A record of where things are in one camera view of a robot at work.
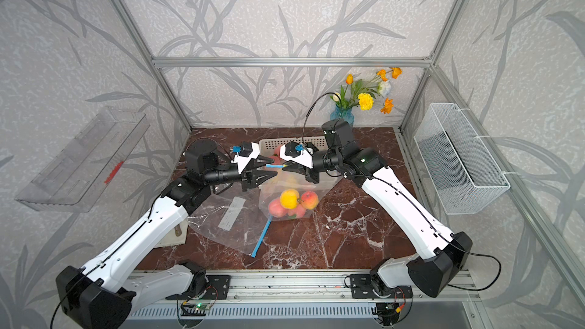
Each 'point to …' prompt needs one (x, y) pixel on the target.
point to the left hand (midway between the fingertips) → (273, 169)
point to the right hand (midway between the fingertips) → (286, 161)
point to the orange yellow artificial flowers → (362, 94)
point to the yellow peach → (289, 198)
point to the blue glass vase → (343, 113)
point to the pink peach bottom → (299, 212)
